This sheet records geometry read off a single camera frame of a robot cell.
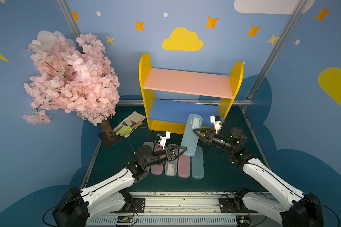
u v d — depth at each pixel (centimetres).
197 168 87
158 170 86
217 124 67
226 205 74
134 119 112
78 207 40
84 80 54
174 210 74
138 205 75
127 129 107
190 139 68
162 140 65
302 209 39
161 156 62
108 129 93
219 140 63
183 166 87
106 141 98
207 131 64
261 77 99
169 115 101
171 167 87
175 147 66
